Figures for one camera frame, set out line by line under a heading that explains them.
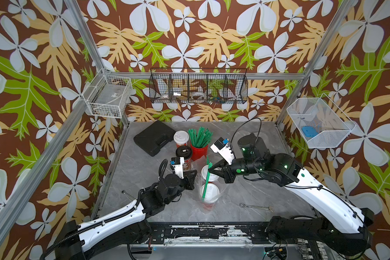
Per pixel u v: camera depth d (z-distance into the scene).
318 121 0.84
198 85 0.96
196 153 0.76
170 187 0.53
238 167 0.51
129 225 0.50
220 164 0.55
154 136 1.06
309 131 0.80
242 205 0.84
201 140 0.91
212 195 0.69
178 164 0.65
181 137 0.89
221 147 0.52
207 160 0.79
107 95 0.86
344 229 0.39
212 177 0.73
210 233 0.75
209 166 0.59
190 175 0.64
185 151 0.84
